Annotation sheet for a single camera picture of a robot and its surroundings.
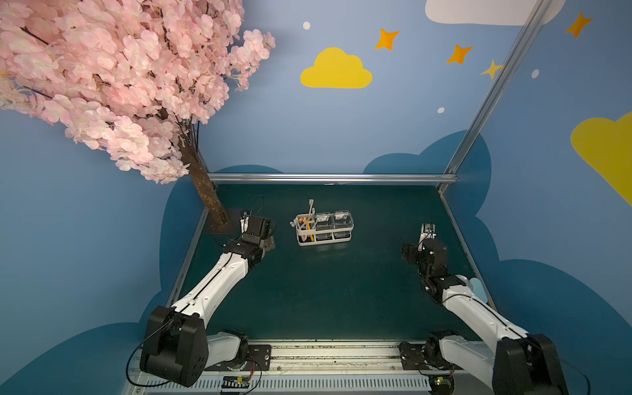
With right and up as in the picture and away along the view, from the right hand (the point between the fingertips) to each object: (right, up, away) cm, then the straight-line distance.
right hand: (425, 240), depth 87 cm
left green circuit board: (-64, -41, -15) cm, 77 cm away
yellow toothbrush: (-42, +4, +6) cm, 43 cm away
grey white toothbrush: (-42, +14, +8) cm, 44 cm away
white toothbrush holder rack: (-37, +4, +9) cm, 38 cm away
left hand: (-62, +2, -2) cm, 62 cm away
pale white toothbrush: (-48, +6, -1) cm, 48 cm away
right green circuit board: (-1, -42, -14) cm, 44 cm away
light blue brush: (+21, -18, +2) cm, 27 cm away
